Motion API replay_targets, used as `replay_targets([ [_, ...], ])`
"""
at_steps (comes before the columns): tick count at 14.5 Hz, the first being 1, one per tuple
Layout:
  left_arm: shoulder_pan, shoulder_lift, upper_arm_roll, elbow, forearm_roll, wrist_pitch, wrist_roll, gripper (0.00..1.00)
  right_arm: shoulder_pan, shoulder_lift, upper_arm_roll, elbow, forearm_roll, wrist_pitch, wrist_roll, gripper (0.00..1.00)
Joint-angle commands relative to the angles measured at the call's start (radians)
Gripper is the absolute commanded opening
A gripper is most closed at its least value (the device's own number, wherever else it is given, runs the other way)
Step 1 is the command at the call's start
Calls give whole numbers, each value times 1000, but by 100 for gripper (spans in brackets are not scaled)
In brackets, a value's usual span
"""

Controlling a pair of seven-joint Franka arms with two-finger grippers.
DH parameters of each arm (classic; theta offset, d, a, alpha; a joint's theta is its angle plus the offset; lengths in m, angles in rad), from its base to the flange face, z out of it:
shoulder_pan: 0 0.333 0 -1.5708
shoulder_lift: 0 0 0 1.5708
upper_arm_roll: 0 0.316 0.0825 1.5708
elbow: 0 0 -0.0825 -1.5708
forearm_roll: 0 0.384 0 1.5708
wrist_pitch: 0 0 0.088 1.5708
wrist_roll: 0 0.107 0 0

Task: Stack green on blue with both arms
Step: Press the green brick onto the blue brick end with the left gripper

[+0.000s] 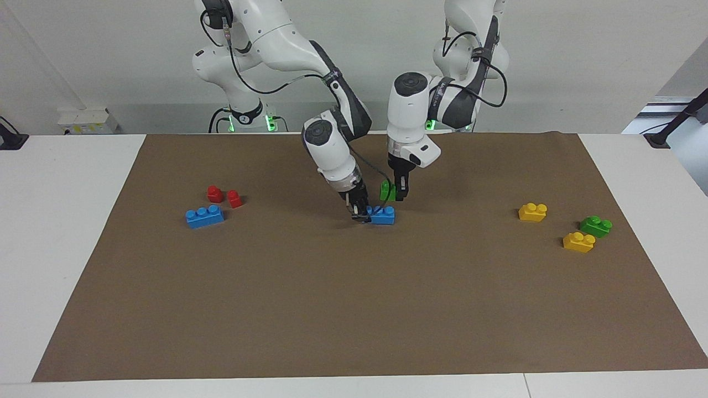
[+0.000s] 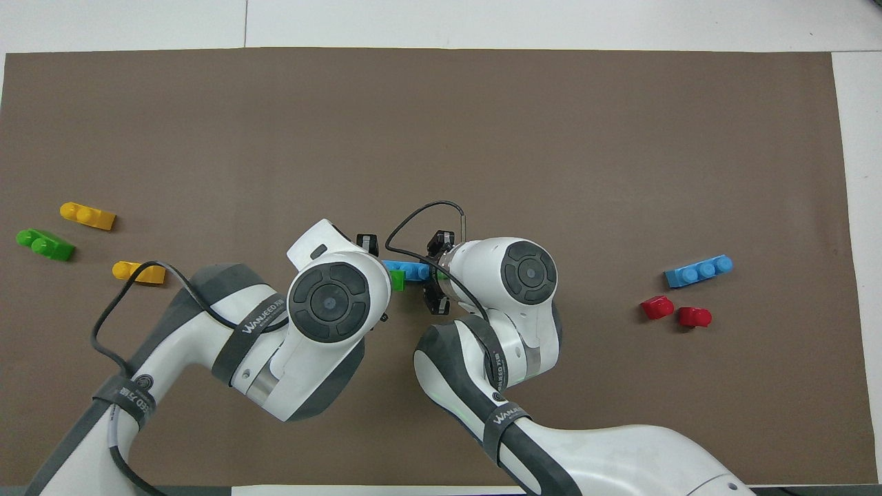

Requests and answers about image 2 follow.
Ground blue three-stud toy block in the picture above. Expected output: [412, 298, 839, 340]
[664, 254, 734, 289]
[381, 260, 449, 283]

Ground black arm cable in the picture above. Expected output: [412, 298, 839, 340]
[384, 201, 491, 321]
[91, 260, 238, 496]

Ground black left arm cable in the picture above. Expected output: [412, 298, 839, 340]
[91, 260, 238, 496]

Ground brown table mat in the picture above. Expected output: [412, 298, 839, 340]
[0, 47, 868, 487]

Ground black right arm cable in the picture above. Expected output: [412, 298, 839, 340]
[384, 201, 491, 321]

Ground yellow two-stud toy block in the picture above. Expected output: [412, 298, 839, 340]
[60, 201, 116, 231]
[112, 260, 166, 285]

